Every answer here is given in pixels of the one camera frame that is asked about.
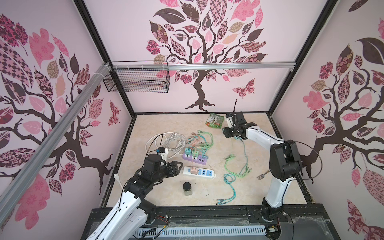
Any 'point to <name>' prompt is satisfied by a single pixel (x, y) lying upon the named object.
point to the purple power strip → (200, 159)
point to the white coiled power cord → (173, 141)
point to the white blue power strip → (201, 172)
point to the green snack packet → (215, 121)
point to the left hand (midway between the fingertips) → (179, 168)
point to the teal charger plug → (188, 151)
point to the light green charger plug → (195, 153)
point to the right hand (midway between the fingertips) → (227, 129)
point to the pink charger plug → (194, 170)
